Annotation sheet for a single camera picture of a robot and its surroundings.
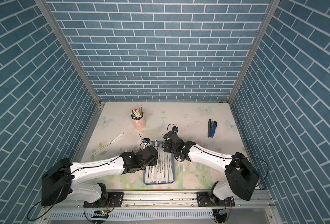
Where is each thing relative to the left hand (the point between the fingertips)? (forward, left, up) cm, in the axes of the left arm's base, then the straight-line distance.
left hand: (159, 159), depth 81 cm
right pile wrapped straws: (-1, -18, -7) cm, 19 cm away
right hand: (+8, -4, +2) cm, 9 cm away
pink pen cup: (+26, +16, -1) cm, 30 cm away
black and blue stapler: (+27, -38, -3) cm, 47 cm away
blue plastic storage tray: (-6, -2, -7) cm, 9 cm away
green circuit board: (-26, +30, -11) cm, 41 cm away
